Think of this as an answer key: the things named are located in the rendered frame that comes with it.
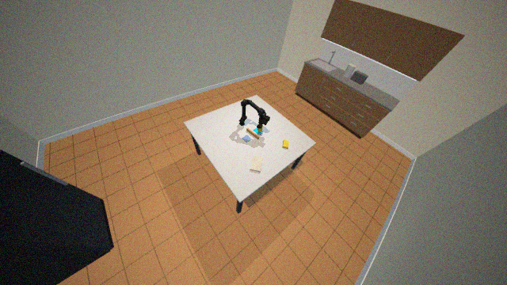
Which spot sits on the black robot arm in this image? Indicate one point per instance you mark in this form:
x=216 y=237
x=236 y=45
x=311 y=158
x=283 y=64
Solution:
x=260 y=111

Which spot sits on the beige flat box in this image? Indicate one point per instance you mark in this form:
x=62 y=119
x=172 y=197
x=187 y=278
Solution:
x=256 y=164

